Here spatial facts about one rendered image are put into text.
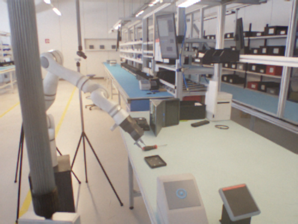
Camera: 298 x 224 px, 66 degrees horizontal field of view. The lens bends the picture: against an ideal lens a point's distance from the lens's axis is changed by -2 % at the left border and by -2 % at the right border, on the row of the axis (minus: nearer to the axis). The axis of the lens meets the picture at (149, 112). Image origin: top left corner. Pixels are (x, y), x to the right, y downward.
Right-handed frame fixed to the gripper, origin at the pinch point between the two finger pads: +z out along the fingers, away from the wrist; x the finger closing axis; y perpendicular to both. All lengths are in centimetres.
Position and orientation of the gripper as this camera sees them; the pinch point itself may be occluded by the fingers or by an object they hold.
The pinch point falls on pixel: (145, 148)
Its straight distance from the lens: 120.0
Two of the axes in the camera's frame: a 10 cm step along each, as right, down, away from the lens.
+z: 6.9, 7.2, 0.4
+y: 6.9, -6.5, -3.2
